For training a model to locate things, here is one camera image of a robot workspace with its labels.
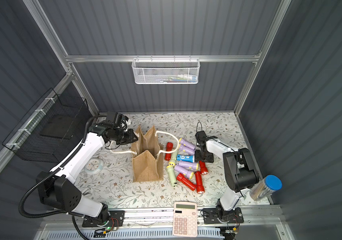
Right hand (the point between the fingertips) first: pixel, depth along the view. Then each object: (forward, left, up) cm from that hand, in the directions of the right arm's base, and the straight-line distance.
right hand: (204, 160), depth 93 cm
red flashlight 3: (-14, +12, +2) cm, 19 cm away
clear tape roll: (-8, +63, +3) cm, 64 cm away
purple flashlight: (+8, +14, +2) cm, 16 cm away
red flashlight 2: (-7, +1, +1) cm, 7 cm away
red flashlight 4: (-18, +4, +2) cm, 19 cm away
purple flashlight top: (+12, +10, +1) cm, 16 cm away
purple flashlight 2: (-4, +9, +2) cm, 11 cm away
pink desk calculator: (-33, +13, 0) cm, 36 cm away
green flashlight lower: (-6, +21, +3) cm, 23 cm away
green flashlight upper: (-2, +20, +2) cm, 21 cm away
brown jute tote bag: (-7, +33, +11) cm, 36 cm away
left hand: (+2, +39, +19) cm, 43 cm away
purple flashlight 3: (-11, +10, +3) cm, 15 cm away
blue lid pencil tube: (-22, -23, +16) cm, 35 cm away
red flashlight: (+9, +23, 0) cm, 24 cm away
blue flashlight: (0, +11, +3) cm, 12 cm away
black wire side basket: (-1, +81, +29) cm, 86 cm away
